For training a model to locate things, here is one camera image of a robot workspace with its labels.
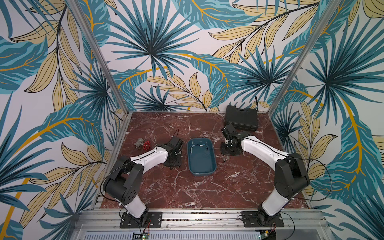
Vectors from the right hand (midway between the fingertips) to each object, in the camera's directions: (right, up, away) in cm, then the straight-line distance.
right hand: (224, 151), depth 91 cm
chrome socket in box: (-10, +1, +7) cm, 12 cm away
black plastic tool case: (+20, +20, +23) cm, 37 cm away
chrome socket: (0, -6, +4) cm, 7 cm away
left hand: (-30, -8, 0) cm, 31 cm away
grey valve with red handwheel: (-49, +4, +4) cm, 50 cm away
